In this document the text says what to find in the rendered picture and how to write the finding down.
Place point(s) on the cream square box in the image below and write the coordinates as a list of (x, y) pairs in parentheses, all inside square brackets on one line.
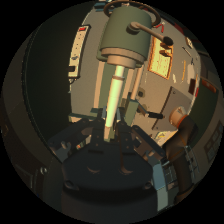
[(189, 42)]

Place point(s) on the pale tapered lathe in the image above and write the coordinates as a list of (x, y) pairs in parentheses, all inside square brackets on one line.
[(114, 98)]

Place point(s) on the cream power strip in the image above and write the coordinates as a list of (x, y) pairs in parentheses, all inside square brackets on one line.
[(77, 52)]

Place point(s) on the tan tailstock quill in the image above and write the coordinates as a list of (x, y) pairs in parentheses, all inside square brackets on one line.
[(123, 60)]

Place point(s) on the pale teal drawer cabinet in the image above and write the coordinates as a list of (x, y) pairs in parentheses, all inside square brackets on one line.
[(162, 192)]

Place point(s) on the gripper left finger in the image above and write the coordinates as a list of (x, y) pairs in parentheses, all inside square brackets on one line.
[(96, 135)]

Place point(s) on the dark green cabinet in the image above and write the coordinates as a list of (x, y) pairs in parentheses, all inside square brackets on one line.
[(206, 109)]

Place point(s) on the tan handwheel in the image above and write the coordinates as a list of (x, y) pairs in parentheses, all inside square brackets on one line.
[(106, 8)]

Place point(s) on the small black knob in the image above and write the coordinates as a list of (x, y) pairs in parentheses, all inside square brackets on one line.
[(140, 93)]

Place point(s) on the orange pencil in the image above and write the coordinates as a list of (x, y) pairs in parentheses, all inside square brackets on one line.
[(184, 72)]

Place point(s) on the grey base plate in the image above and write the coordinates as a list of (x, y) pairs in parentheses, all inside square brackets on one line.
[(169, 105)]

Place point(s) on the orange tray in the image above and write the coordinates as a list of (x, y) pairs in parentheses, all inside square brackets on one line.
[(158, 65)]

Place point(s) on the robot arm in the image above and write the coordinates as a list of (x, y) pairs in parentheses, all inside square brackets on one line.
[(183, 140)]

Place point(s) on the green tailstock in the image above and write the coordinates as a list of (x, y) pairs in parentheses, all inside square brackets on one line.
[(123, 31)]

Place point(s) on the red v-shaped tool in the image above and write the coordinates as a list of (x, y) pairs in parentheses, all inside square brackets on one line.
[(162, 29)]

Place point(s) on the small brown box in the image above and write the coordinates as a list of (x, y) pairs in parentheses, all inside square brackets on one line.
[(192, 86)]

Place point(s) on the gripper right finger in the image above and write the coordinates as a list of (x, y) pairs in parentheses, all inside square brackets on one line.
[(126, 139)]

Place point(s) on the yellow printed label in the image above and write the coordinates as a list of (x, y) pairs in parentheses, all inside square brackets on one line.
[(161, 136)]

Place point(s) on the tan lever with black knob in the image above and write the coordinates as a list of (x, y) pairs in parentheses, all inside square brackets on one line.
[(149, 30)]

